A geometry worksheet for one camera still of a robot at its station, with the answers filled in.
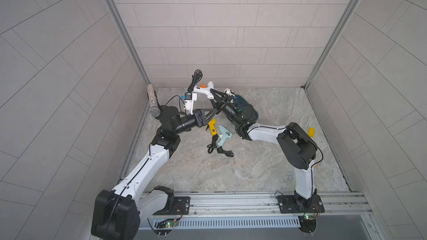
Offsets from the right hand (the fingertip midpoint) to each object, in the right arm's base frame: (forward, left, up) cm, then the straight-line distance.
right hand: (210, 93), depth 71 cm
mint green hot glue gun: (-2, -6, -31) cm, 31 cm away
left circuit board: (-43, +21, -30) cm, 56 cm away
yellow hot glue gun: (+3, +1, -31) cm, 31 cm away
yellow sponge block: (-3, -55, -33) cm, 64 cm away
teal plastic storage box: (-11, -14, -1) cm, 18 cm away
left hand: (-7, -2, -4) cm, 9 cm away
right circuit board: (-44, -37, -35) cm, 68 cm away
